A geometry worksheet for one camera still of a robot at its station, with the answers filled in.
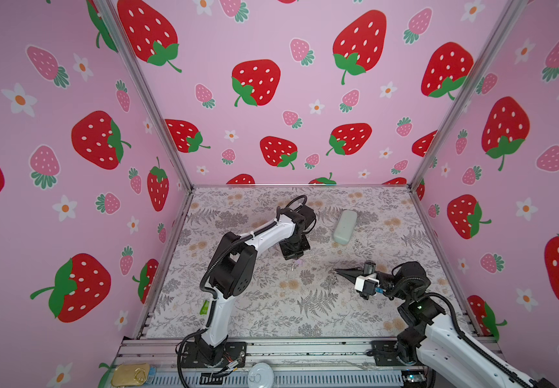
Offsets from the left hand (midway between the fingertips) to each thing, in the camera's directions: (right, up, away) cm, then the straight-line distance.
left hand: (304, 256), depth 91 cm
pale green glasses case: (+19, +12, +13) cm, 26 cm away
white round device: (-14, -28, -25) cm, 40 cm away
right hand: (+8, +2, -23) cm, 24 cm away
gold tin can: (-51, -29, -23) cm, 64 cm away
